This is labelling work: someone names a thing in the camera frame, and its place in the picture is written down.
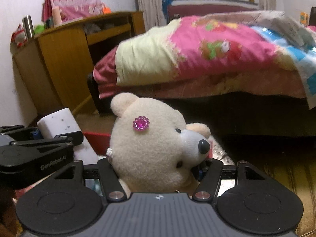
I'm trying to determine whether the pink cloth covered box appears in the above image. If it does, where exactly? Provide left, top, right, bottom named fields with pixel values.
left=42, top=0, right=105, bottom=22

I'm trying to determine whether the pink floral quilt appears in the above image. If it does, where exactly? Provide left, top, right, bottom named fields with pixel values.
left=92, top=11, right=315, bottom=99

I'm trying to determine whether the pink candle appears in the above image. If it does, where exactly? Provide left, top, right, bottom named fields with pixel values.
left=51, top=6, right=62, bottom=26

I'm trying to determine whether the green plush toy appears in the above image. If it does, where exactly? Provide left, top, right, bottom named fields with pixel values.
left=34, top=24, right=46, bottom=35

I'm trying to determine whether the dark red headboard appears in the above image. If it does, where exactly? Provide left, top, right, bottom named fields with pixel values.
left=167, top=4, right=257, bottom=23

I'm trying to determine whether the red cardboard box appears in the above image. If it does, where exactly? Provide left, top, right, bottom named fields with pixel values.
left=83, top=132, right=110, bottom=156

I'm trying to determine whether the blue white patchwork sheet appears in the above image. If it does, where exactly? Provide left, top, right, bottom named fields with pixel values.
left=251, top=26, right=315, bottom=109

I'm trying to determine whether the red santa doll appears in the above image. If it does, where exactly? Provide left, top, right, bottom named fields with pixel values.
left=11, top=24, right=27, bottom=48

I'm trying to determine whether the wooden cabinet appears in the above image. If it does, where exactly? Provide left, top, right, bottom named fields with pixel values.
left=13, top=11, right=145, bottom=116

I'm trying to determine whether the steel thermos bottle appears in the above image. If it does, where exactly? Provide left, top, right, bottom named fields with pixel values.
left=23, top=15, right=34, bottom=41

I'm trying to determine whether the white foam block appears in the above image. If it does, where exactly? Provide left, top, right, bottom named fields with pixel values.
left=37, top=108, right=99, bottom=165

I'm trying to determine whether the beige teddy bear plush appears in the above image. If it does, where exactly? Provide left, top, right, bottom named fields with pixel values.
left=107, top=93, right=211, bottom=195

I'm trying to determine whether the floral satin tablecloth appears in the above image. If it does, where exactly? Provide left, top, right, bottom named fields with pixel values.
left=208, top=135, right=235, bottom=165

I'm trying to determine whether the beige curtain left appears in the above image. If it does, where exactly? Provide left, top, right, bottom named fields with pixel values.
left=137, top=0, right=166, bottom=31

